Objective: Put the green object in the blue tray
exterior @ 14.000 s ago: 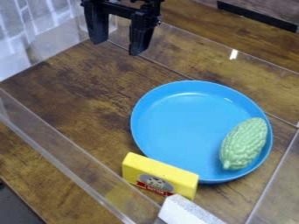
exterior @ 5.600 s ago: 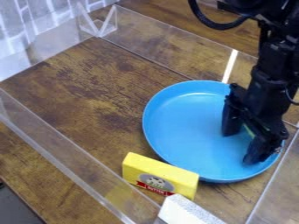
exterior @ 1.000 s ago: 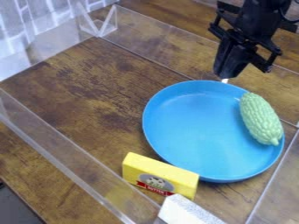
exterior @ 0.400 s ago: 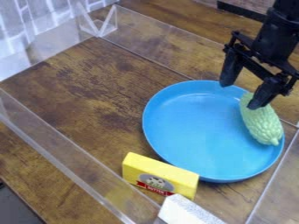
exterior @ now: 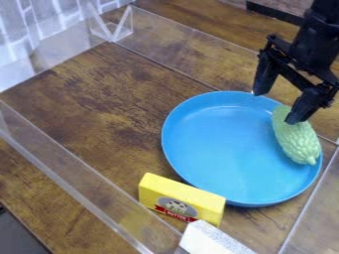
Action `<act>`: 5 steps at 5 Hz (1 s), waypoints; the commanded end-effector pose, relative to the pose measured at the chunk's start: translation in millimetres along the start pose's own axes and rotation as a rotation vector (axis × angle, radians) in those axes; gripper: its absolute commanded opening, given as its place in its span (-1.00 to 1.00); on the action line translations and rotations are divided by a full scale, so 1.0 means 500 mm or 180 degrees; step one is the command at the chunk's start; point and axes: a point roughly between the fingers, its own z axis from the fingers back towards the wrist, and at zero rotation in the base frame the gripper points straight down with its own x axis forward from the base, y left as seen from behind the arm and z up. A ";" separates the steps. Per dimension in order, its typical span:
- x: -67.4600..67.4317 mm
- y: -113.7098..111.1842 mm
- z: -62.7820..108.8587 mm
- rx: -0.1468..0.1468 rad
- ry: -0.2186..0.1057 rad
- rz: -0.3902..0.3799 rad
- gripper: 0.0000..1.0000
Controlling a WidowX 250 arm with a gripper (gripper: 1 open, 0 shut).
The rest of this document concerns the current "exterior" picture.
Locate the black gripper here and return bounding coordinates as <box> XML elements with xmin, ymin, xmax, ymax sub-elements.
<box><xmin>253</xmin><ymin>8</ymin><xmax>339</xmax><ymax>125</ymax></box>

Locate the green bumpy gourd toy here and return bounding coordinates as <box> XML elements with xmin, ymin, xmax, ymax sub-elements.
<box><xmin>271</xmin><ymin>105</ymin><xmax>321</xmax><ymax>166</ymax></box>

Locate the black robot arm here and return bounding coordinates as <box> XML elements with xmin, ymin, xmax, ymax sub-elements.
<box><xmin>253</xmin><ymin>0</ymin><xmax>339</xmax><ymax>125</ymax></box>

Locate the blue round plate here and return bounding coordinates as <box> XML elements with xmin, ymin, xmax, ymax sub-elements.
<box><xmin>161</xmin><ymin>91</ymin><xmax>323</xmax><ymax>207</ymax></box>

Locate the yellow butter box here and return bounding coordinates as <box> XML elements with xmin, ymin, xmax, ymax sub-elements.
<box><xmin>137</xmin><ymin>173</ymin><xmax>227</xmax><ymax>226</ymax></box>

